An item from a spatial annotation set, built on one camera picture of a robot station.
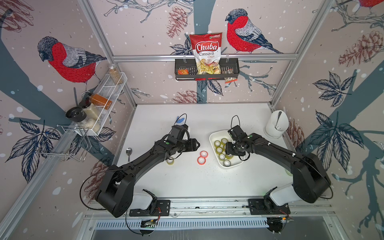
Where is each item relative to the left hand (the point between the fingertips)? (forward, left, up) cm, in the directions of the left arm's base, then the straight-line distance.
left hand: (198, 142), depth 83 cm
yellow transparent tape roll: (+9, -17, -11) cm, 22 cm away
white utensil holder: (+17, -53, -5) cm, 55 cm away
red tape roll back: (-1, -4, -13) cm, 14 cm away
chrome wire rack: (-12, +53, +22) cm, 58 cm away
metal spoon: (0, +44, -12) cm, 46 cm away
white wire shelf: (+32, +58, +11) cm, 67 cm away
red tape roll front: (-5, -2, -13) cm, 14 cm away
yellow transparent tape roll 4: (-5, -14, -13) cm, 20 cm away
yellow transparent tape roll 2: (+7, -13, -13) cm, 19 cm away
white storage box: (-6, -20, -12) cm, 24 cm away
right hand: (-1, -18, -7) cm, 19 cm away
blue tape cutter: (+26, +14, -13) cm, 33 cm away
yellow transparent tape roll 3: (+2, -14, -13) cm, 19 cm away
